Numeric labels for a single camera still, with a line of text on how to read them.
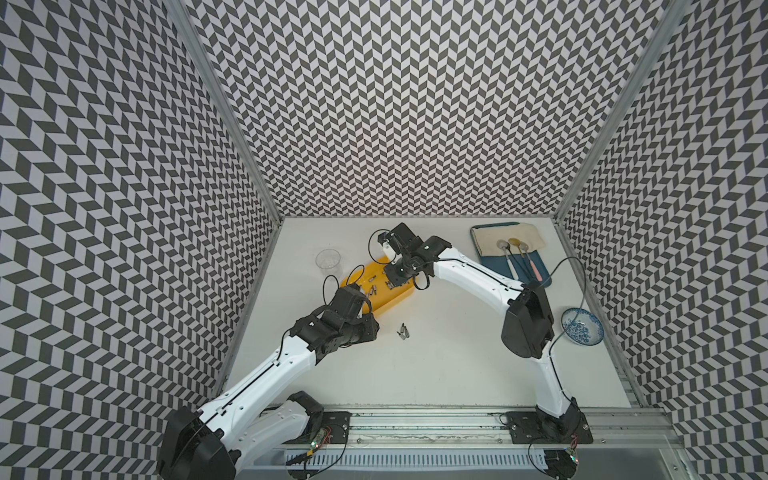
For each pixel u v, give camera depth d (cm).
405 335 89
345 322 59
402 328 90
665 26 69
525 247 108
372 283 99
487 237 109
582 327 89
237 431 41
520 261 105
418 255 64
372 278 99
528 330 53
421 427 75
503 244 108
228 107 89
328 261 101
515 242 111
